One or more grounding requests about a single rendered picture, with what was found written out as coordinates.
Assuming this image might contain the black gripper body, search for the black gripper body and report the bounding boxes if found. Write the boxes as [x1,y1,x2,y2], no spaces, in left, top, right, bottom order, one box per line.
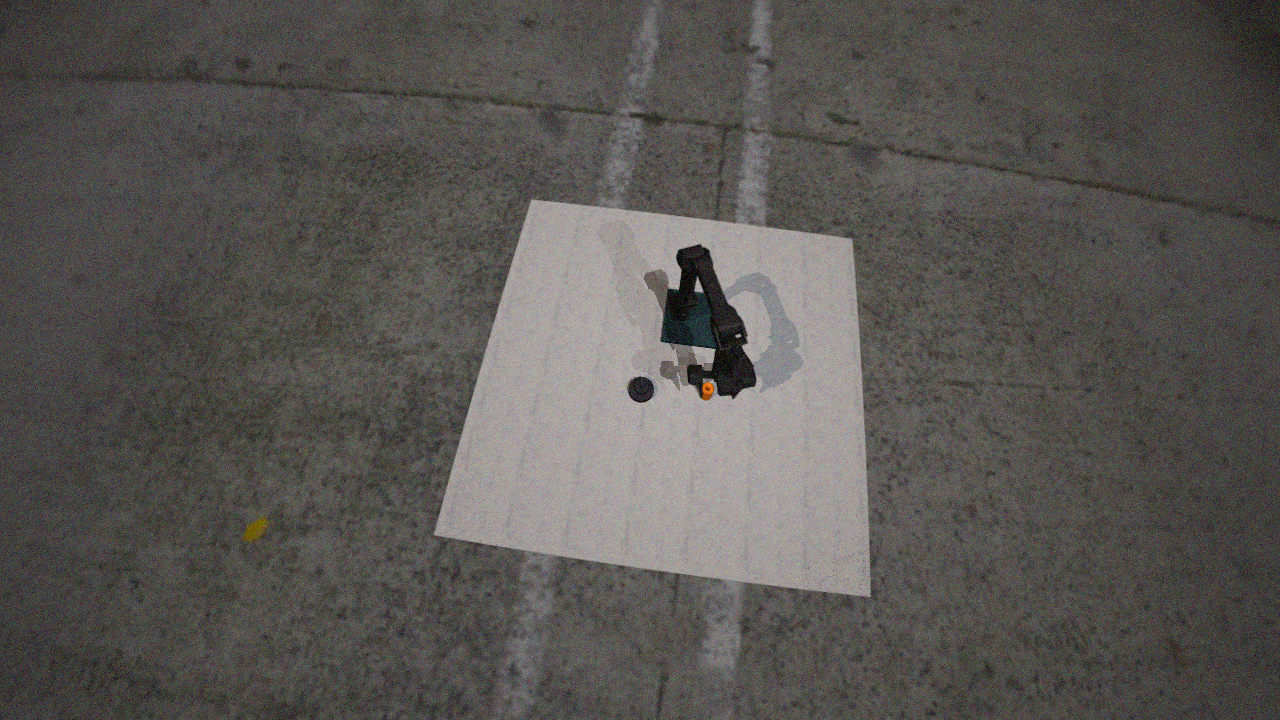
[687,356,756,387]

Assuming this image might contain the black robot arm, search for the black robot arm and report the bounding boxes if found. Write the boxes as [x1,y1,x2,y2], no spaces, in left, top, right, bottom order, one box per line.
[668,243,753,396]

